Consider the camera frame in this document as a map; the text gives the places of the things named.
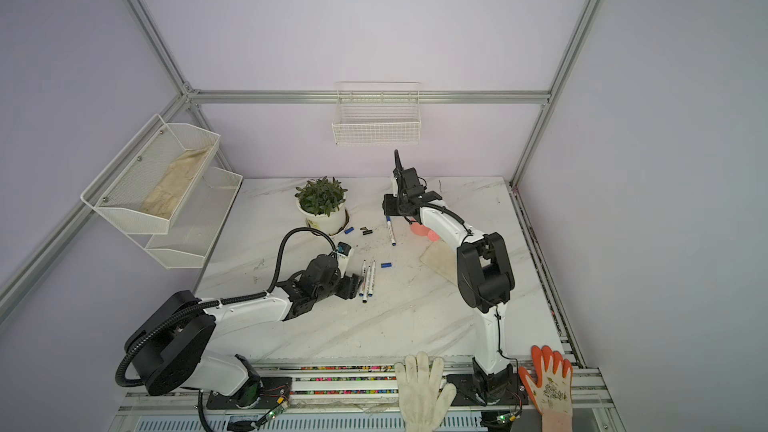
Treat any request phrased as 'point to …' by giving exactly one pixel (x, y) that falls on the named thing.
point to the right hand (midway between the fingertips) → (385, 202)
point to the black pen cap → (367, 231)
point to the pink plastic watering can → (421, 229)
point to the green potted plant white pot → (321, 202)
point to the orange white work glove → (551, 388)
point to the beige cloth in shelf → (163, 196)
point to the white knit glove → (423, 397)
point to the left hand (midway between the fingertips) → (352, 276)
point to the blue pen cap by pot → (349, 230)
